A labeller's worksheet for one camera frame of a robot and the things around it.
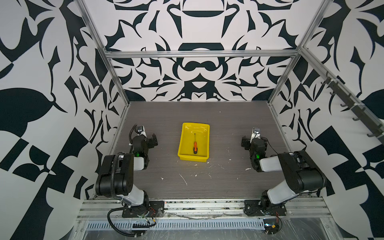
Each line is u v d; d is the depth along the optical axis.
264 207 0.68
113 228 0.67
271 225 0.71
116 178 0.44
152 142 0.87
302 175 0.46
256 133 0.80
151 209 0.73
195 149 0.92
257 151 0.73
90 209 0.76
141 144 0.72
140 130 0.81
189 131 1.05
